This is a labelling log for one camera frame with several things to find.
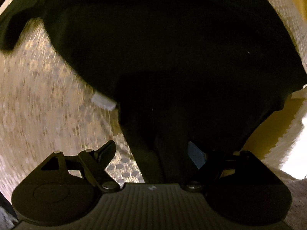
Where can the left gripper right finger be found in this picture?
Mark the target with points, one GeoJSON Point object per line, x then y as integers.
{"type": "Point", "coordinates": [192, 168]}

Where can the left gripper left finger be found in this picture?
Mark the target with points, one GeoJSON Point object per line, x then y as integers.
{"type": "Point", "coordinates": [94, 164]}

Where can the black garment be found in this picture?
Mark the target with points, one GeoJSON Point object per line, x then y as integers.
{"type": "Point", "coordinates": [201, 71]}

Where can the lace floral tablecloth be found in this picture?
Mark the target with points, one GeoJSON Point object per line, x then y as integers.
{"type": "Point", "coordinates": [47, 106]}

